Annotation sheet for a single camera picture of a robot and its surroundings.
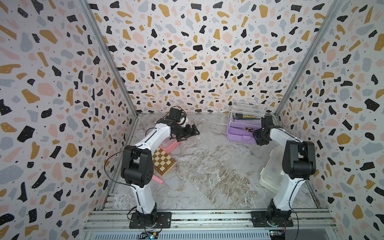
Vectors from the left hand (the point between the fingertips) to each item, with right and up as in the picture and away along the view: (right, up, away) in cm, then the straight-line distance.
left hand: (195, 134), depth 89 cm
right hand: (+40, -1, +12) cm, 41 cm away
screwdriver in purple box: (+38, +3, +23) cm, 45 cm away
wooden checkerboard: (-21, -17, +3) cm, 27 cm away
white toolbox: (+40, -21, -11) cm, 47 cm away
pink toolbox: (-17, -7, +3) cm, 19 cm away
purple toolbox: (+36, +12, +20) cm, 43 cm away
